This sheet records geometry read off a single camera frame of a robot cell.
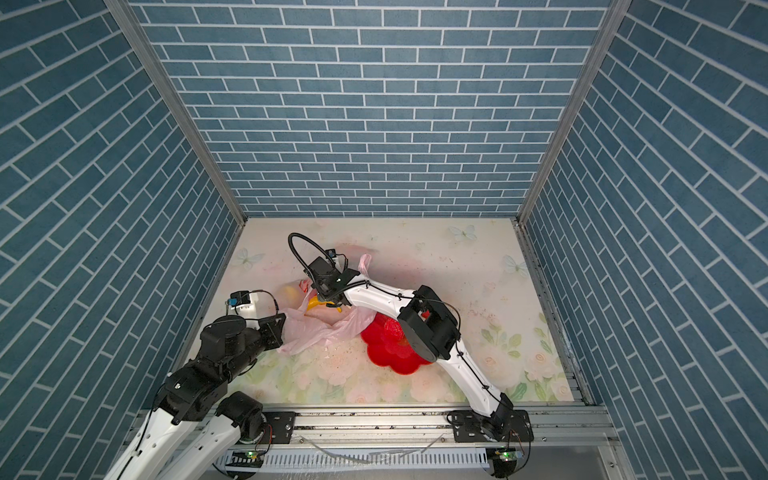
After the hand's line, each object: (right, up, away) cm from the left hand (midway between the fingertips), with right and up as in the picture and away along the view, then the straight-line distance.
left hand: (289, 316), depth 74 cm
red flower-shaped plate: (+24, -12, +13) cm, 30 cm away
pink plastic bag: (+6, -5, +9) cm, 12 cm away
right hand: (+5, +5, +22) cm, 23 cm away
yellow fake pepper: (+2, +1, +14) cm, 14 cm away
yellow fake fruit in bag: (-7, +3, +19) cm, 20 cm away
